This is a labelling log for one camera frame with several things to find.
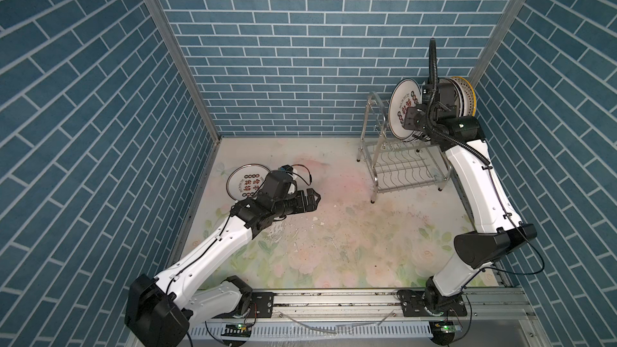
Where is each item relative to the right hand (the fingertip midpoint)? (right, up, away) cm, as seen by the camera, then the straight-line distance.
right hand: (417, 114), depth 74 cm
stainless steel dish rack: (+3, -16, +30) cm, 35 cm away
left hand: (-31, -28, +2) cm, 42 cm away
